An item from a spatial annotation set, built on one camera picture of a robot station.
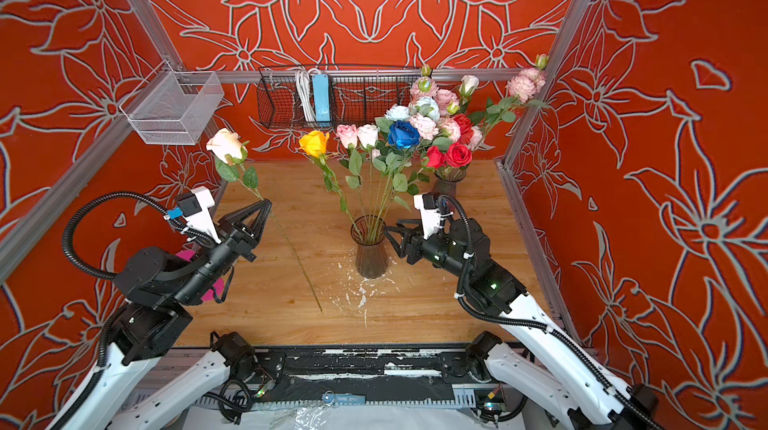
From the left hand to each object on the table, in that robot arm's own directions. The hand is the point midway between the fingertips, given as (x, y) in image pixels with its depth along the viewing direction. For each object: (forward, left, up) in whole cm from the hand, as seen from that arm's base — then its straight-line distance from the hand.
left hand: (267, 202), depth 53 cm
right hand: (+4, -21, -13) cm, 25 cm away
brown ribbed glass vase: (+7, -17, -34) cm, 39 cm away
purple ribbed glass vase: (+29, -39, -25) cm, 55 cm away
